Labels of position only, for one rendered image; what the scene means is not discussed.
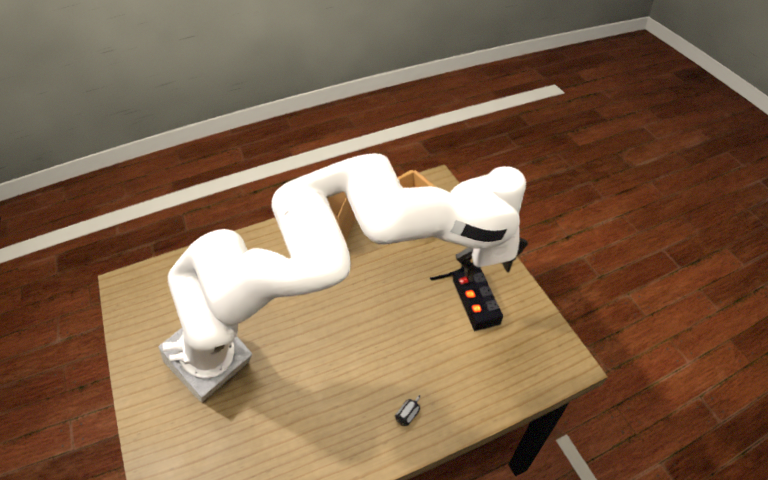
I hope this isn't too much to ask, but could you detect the black power strip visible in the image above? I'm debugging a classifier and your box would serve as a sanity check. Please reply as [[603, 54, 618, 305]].
[[430, 266, 503, 331]]

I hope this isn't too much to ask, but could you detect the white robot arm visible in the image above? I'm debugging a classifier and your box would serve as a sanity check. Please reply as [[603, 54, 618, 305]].
[[163, 154, 526, 378]]

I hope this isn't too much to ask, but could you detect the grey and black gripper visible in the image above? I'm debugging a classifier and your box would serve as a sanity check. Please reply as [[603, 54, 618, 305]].
[[455, 227, 528, 281]]

